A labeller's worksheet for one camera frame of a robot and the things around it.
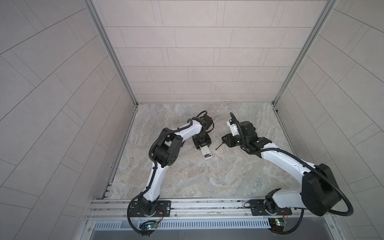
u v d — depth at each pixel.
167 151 0.55
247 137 0.64
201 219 0.69
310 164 0.45
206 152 0.89
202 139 0.82
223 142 0.82
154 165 0.56
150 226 0.65
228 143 0.72
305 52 0.87
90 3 0.70
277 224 0.68
